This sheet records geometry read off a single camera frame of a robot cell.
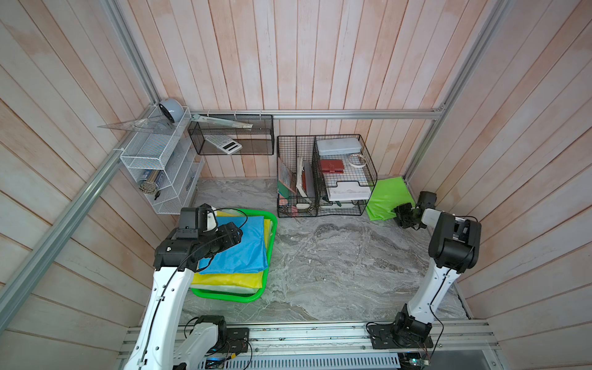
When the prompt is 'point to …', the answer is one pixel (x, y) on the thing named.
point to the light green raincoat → (388, 194)
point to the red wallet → (332, 166)
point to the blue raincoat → (250, 253)
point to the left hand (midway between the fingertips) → (234, 239)
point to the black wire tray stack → (344, 176)
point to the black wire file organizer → (297, 176)
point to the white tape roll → (357, 160)
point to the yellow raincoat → (229, 213)
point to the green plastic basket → (256, 297)
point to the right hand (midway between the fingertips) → (391, 208)
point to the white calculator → (225, 142)
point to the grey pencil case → (338, 146)
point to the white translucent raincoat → (233, 289)
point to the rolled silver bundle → (149, 186)
